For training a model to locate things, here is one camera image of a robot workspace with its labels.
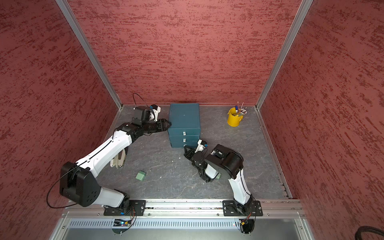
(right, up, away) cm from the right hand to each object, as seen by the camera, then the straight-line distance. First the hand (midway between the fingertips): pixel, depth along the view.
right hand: (183, 148), depth 93 cm
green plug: (-24, -14, -10) cm, 29 cm away
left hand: (-9, +14, -11) cm, 20 cm away
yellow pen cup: (+34, +18, +13) cm, 41 cm away
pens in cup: (+38, +24, +2) cm, 45 cm away
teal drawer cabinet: (+1, +14, -12) cm, 19 cm away
